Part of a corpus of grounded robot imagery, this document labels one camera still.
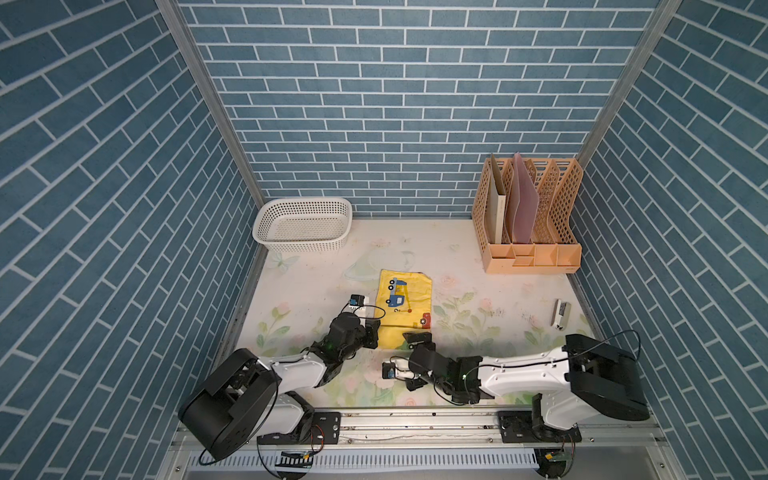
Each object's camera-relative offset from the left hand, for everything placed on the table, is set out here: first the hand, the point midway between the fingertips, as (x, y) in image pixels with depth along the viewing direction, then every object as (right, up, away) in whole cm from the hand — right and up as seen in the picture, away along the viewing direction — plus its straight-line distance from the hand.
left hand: (387, 325), depth 87 cm
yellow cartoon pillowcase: (+5, +4, +9) cm, 11 cm away
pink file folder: (+42, +37, +6) cm, 57 cm away
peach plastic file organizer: (+57, +23, +14) cm, 64 cm away
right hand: (+6, -5, -6) cm, 10 cm away
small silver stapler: (+54, +2, +4) cm, 54 cm away
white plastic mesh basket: (-36, +32, +32) cm, 58 cm away
